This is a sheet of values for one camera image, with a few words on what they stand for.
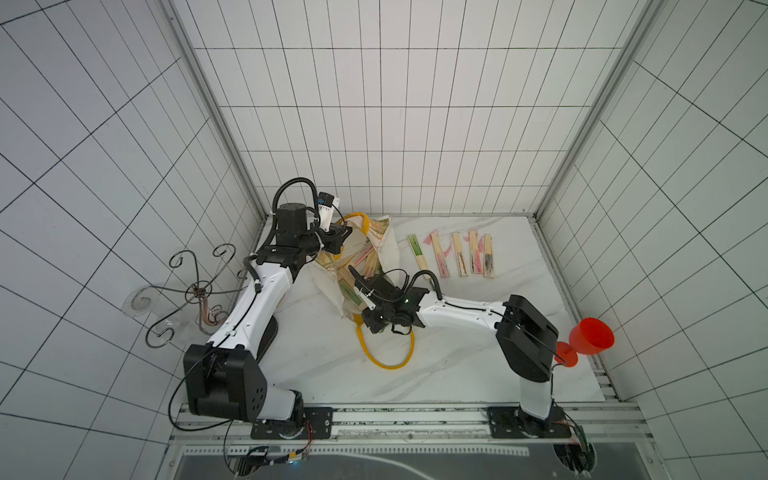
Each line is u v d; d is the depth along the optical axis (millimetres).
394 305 658
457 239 1136
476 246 1100
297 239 611
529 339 501
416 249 1100
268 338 855
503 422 725
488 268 1033
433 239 1129
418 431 727
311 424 725
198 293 621
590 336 724
